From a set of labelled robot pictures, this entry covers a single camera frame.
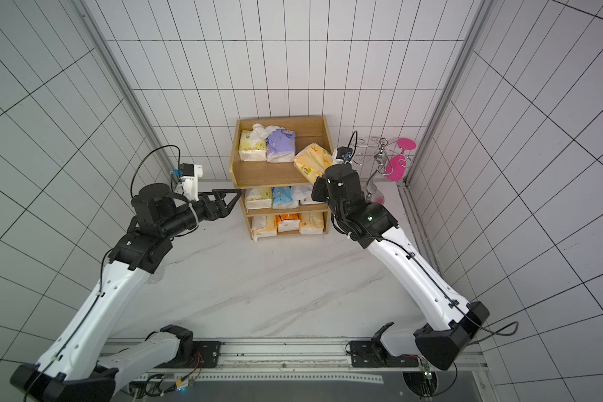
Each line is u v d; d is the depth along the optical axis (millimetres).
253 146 793
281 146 793
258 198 848
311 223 955
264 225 954
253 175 794
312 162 701
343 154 560
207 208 562
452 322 378
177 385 670
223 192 574
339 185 455
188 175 560
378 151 899
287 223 949
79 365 369
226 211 570
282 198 862
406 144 939
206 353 725
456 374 670
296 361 727
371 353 656
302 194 852
